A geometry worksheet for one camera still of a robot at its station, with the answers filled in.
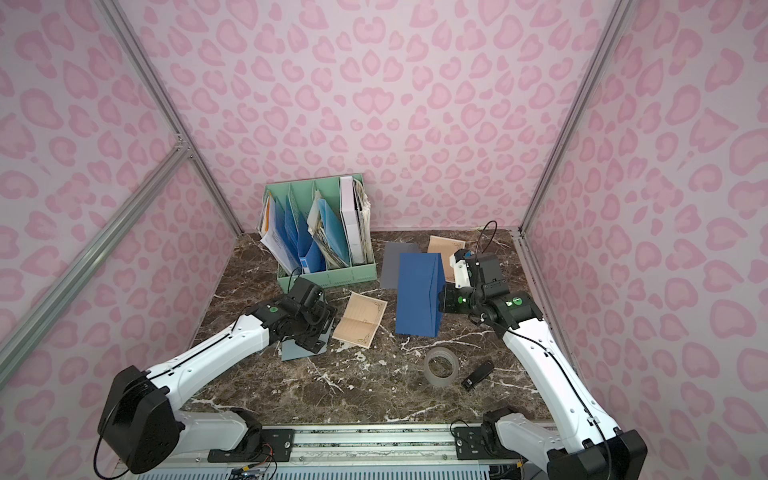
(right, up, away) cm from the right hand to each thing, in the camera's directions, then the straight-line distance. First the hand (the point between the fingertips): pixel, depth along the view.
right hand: (437, 294), depth 75 cm
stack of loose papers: (-21, +25, +17) cm, 37 cm away
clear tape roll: (+1, -18, +11) cm, 21 cm away
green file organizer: (-33, +18, +15) cm, 41 cm away
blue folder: (-31, +19, +24) cm, 44 cm away
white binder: (-24, +20, +20) cm, 37 cm away
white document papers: (-47, +14, +14) cm, 51 cm away
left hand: (-26, -8, +8) cm, 28 cm away
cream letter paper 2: (-21, -11, +20) cm, 31 cm away
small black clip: (+12, -24, +9) cm, 29 cm away
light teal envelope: (-36, -14, 0) cm, 39 cm away
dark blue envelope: (-4, +2, +3) cm, 5 cm away
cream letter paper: (+9, +13, +38) cm, 41 cm away
